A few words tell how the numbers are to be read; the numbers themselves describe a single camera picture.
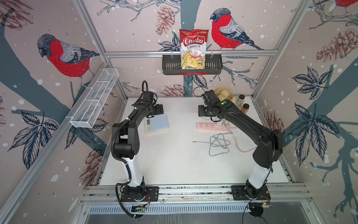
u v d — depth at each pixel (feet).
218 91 3.90
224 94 3.84
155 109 2.87
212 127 3.21
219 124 3.14
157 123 3.40
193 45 2.80
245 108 3.36
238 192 2.40
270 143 1.51
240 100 3.59
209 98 2.16
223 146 2.97
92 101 2.53
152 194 2.39
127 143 1.69
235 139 3.12
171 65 3.10
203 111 2.50
